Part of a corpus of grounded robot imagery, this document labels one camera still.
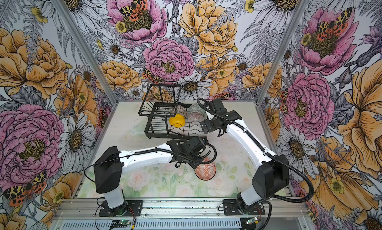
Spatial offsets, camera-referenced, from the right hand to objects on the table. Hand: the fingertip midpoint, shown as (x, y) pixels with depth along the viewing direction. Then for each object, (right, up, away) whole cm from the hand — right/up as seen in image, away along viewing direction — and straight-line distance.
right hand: (212, 127), depth 83 cm
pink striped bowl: (-9, +6, +26) cm, 28 cm away
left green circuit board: (-43, -44, -11) cm, 62 cm away
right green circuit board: (+18, -43, -11) cm, 48 cm away
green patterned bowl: (-9, +12, +29) cm, 33 cm away
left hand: (-10, -19, -1) cm, 21 cm away
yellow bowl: (-21, +3, +21) cm, 30 cm away
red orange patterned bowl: (-4, -25, +1) cm, 25 cm away
